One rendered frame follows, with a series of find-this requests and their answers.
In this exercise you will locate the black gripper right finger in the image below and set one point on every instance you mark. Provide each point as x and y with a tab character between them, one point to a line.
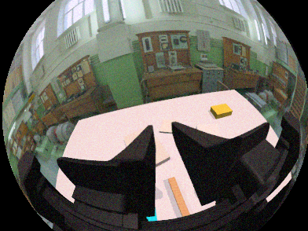
209	159

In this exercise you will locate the tan flat bar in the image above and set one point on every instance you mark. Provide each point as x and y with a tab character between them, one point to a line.
178	196

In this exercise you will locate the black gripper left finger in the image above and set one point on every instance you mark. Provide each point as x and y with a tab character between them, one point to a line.
131	172

